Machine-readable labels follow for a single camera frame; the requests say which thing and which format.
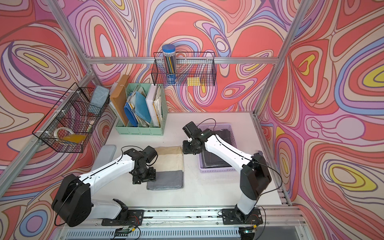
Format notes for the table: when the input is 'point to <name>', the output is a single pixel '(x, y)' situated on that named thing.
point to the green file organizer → (146, 109)
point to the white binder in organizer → (149, 100)
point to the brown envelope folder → (118, 100)
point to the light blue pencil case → (105, 155)
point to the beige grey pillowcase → (169, 166)
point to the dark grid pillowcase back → (211, 159)
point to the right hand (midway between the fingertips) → (188, 154)
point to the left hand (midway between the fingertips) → (151, 181)
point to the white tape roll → (55, 133)
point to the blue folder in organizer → (131, 115)
